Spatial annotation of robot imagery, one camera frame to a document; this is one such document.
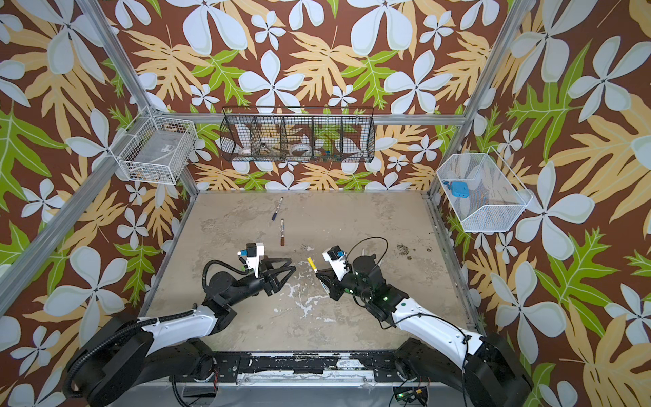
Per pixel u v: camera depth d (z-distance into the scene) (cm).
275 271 68
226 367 74
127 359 42
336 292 69
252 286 68
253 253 66
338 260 67
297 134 97
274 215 111
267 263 71
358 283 66
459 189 86
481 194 83
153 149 85
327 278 72
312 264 76
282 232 105
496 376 40
